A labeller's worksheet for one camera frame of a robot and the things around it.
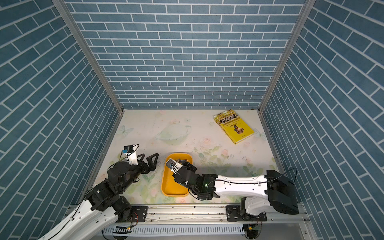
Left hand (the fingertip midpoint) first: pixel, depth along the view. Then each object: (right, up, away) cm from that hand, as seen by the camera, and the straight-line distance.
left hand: (156, 156), depth 72 cm
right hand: (+11, -5, +2) cm, 12 cm away
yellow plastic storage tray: (+4, -20, +11) cm, 23 cm away
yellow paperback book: (+46, +14, +34) cm, 58 cm away
